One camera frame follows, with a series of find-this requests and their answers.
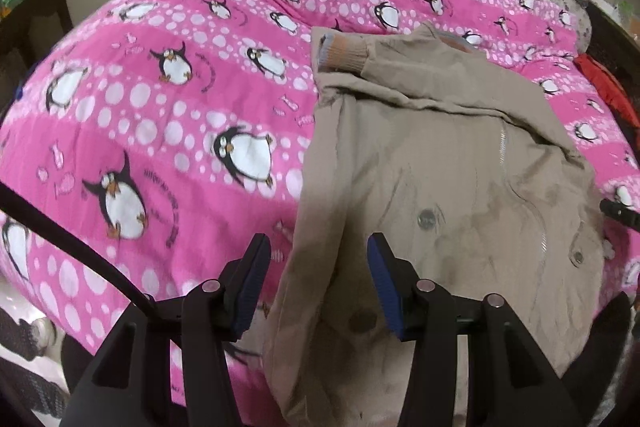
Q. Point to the pink penguin blanket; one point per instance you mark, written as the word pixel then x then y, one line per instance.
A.
pixel 166 133

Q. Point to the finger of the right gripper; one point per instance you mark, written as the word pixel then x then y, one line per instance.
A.
pixel 620 213

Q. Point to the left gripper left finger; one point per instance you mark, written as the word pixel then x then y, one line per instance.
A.
pixel 163 362

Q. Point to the red pillow right side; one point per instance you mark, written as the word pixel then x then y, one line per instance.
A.
pixel 609 89

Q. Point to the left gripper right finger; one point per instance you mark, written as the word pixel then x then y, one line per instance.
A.
pixel 511 382

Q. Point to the beige zip jacket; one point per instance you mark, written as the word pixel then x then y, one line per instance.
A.
pixel 465 169

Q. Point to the dark wooden side table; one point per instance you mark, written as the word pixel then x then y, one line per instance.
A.
pixel 28 34

